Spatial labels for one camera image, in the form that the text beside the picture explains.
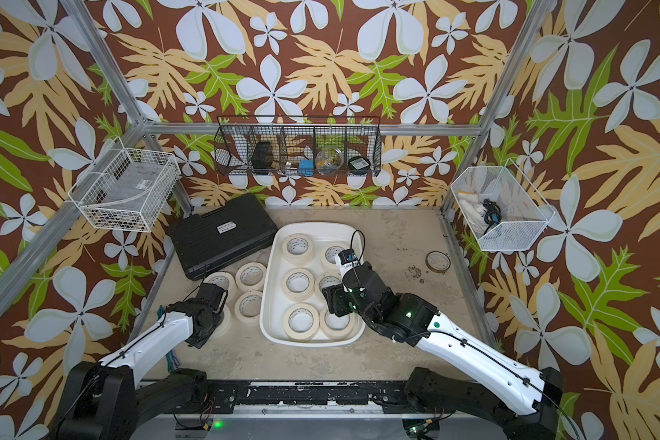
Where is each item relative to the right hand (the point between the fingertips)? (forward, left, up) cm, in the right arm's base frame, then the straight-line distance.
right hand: (329, 287), depth 70 cm
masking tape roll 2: (+17, +29, -23) cm, 41 cm away
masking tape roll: (+28, +12, -22) cm, 38 cm away
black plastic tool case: (+30, +41, -16) cm, 54 cm away
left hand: (-1, +38, -23) cm, 44 cm away
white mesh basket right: (+18, -54, +8) cm, 58 cm away
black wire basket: (+53, +11, +8) cm, 55 cm away
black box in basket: (+52, +25, +4) cm, 58 cm away
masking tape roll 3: (+23, 0, -18) cm, 30 cm away
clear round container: (+44, 0, +8) cm, 45 cm away
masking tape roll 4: (+5, +27, -22) cm, 36 cm away
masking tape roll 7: (+8, +10, -21) cm, 24 cm away
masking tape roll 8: (+14, +38, -21) cm, 46 cm away
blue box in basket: (+44, +8, +5) cm, 45 cm away
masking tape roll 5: (-5, +10, -21) cm, 24 cm away
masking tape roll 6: (-2, -8, -21) cm, 22 cm away
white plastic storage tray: (+6, +18, -22) cm, 29 cm away
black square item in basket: (+46, -11, +4) cm, 47 cm away
